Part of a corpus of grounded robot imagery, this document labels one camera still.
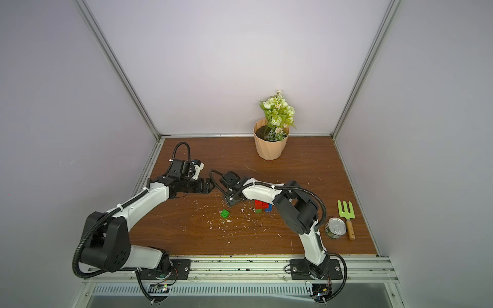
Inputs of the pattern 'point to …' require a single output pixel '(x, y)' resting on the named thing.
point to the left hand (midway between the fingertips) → (209, 183)
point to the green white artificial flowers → (279, 116)
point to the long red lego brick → (260, 205)
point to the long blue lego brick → (269, 208)
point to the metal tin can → (335, 228)
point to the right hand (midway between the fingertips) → (234, 193)
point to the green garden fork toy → (348, 215)
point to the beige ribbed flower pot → (269, 150)
